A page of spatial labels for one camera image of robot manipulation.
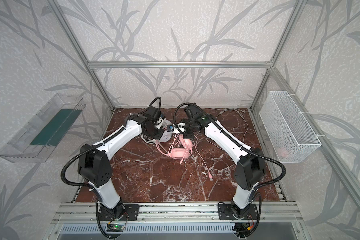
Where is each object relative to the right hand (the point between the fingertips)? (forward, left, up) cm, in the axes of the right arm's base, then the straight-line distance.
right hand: (181, 123), depth 83 cm
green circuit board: (-46, +31, -21) cm, 60 cm away
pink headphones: (-16, -1, -5) cm, 17 cm away
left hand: (0, +12, -7) cm, 13 cm away
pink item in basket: (-17, -51, -1) cm, 54 cm away
